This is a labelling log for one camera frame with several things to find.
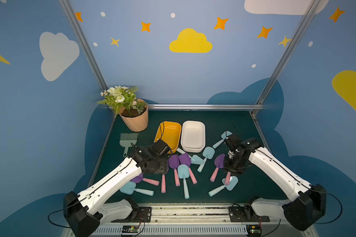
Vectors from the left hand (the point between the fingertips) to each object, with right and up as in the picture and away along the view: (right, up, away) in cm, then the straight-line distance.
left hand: (160, 166), depth 75 cm
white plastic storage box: (+20, +13, +30) cm, 38 cm away
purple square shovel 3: (+13, -1, +19) cm, 23 cm away
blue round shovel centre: (+12, -7, +14) cm, 19 cm away
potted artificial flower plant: (-23, +31, +31) cm, 50 cm away
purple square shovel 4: (+38, -10, +9) cm, 40 cm away
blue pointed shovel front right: (+41, -12, +10) cm, 44 cm away
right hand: (+36, -3, +2) cm, 36 cm away
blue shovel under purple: (+20, -1, +19) cm, 27 cm away
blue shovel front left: (-19, -15, +8) cm, 25 cm away
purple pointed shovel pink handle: (-14, -10, +11) cm, 20 cm away
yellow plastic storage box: (+3, +16, +32) cm, 36 cm away
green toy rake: (-27, +11, +29) cm, 41 cm away
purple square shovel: (+1, -14, +7) cm, 15 cm away
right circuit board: (+47, -32, -2) cm, 57 cm away
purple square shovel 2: (+6, -2, +18) cm, 19 cm away
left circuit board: (-15, -30, -3) cm, 34 cm away
